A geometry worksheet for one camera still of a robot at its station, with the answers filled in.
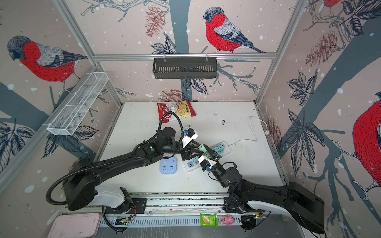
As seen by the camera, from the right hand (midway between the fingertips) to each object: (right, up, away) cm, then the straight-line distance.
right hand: (202, 148), depth 71 cm
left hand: (-1, -1, -2) cm, 3 cm away
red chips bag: (-13, +21, +40) cm, 47 cm away
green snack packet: (+3, -34, -3) cm, 34 cm away
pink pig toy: (+12, -33, -4) cm, 35 cm away
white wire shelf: (-67, +22, +6) cm, 71 cm away
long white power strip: (-6, -14, +13) cm, 20 cm away
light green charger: (0, 0, -2) cm, 2 cm away
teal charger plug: (+12, -4, +16) cm, 20 cm away
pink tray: (-58, -34, -5) cm, 68 cm away
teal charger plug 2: (-3, -5, -3) cm, 7 cm away
